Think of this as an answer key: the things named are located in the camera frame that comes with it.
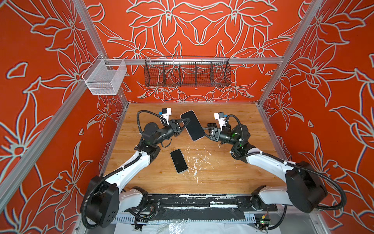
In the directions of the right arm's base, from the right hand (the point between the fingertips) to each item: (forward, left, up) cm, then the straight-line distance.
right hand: (198, 132), depth 68 cm
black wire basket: (+48, +4, +3) cm, 48 cm away
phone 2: (-3, +10, -26) cm, 29 cm away
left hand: (+3, +4, +5) cm, 7 cm away
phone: (+2, +2, +3) cm, 4 cm away
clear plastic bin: (+43, +59, +4) cm, 73 cm away
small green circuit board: (-34, -31, -28) cm, 54 cm away
